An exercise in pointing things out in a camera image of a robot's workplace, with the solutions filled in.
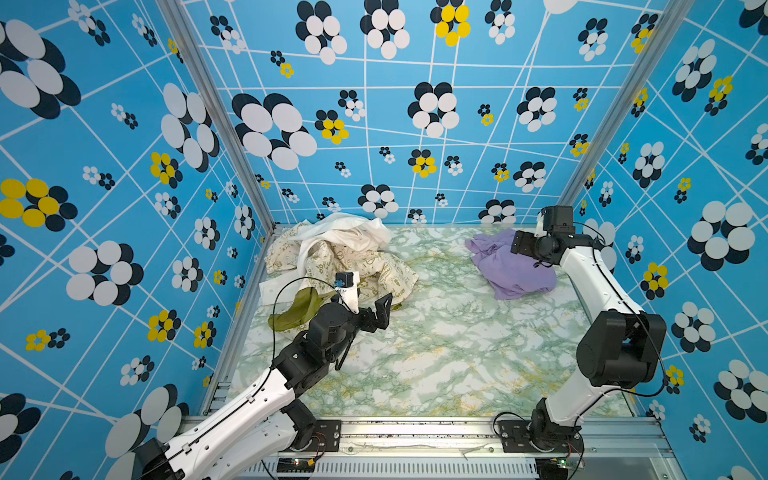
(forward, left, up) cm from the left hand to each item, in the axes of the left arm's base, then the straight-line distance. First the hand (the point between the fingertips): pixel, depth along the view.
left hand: (379, 293), depth 72 cm
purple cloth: (+20, -44, -20) cm, 52 cm away
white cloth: (+29, +15, -7) cm, 33 cm away
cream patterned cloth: (+17, +1, -15) cm, 22 cm away
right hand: (+21, -45, -6) cm, 50 cm away
